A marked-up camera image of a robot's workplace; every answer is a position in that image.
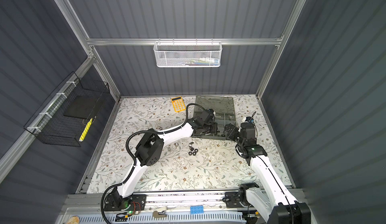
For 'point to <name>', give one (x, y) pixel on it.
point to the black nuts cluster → (194, 150)
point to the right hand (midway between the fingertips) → (233, 129)
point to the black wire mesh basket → (64, 118)
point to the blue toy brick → (196, 209)
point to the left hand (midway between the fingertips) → (219, 128)
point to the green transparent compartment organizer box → (223, 109)
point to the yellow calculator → (178, 104)
